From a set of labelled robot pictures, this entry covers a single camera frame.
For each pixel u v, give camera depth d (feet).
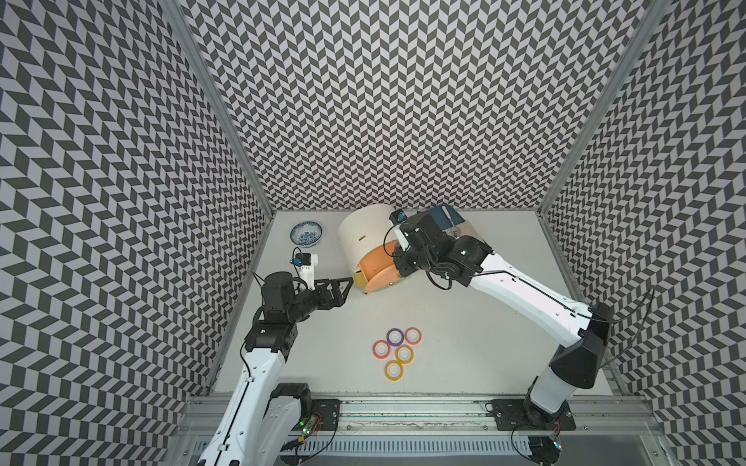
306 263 2.23
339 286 2.22
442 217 3.90
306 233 3.60
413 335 2.84
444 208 3.92
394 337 2.84
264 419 1.82
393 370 2.64
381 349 2.76
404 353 2.72
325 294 2.16
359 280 2.52
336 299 2.19
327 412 2.37
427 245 1.72
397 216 2.07
